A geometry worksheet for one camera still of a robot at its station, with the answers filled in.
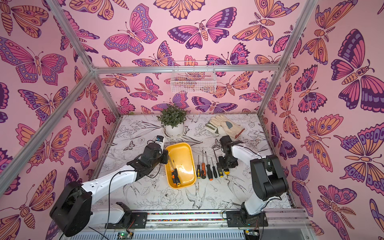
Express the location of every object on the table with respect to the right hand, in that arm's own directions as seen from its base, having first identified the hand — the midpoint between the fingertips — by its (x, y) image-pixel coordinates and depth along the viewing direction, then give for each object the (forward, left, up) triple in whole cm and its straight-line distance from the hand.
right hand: (223, 166), depth 91 cm
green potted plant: (+23, +32, +20) cm, 44 cm away
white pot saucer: (+28, +26, 0) cm, 38 cm away
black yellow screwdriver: (-3, +15, +1) cm, 15 cm away
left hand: (+5, +33, +11) cm, 34 cm away
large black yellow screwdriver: (-3, +3, 0) cm, 4 cm away
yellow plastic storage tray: (+6, +26, +4) cm, 27 cm away
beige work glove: (+30, -8, +1) cm, 31 cm away
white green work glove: (+31, +4, -1) cm, 32 cm away
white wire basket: (+47, +22, +32) cm, 61 cm away
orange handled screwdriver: (-5, +9, +1) cm, 10 cm away
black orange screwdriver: (-5, +12, +2) cm, 13 cm away
